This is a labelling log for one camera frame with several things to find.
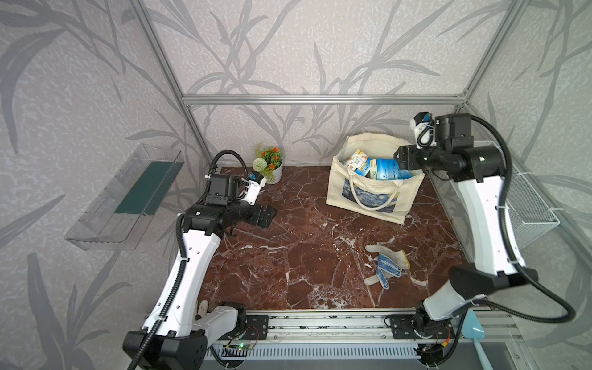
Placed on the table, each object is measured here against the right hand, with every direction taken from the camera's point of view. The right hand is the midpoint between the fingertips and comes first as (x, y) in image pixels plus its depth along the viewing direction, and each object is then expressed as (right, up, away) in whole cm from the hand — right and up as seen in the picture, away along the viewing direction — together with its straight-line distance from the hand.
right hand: (405, 151), depth 69 cm
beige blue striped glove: (+1, -40, +17) cm, 43 cm away
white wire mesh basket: (+31, -19, -7) cm, 37 cm away
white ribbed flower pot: (-44, -5, +38) cm, 59 cm away
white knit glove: (-65, -52, +8) cm, 84 cm away
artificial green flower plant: (-49, +1, +35) cm, 60 cm away
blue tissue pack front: (-10, -1, +19) cm, 22 cm away
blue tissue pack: (0, -4, +16) cm, 16 cm away
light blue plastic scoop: (+23, -56, +3) cm, 60 cm away
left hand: (-44, -17, +3) cm, 47 cm away
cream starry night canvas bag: (-1, -16, +16) cm, 22 cm away
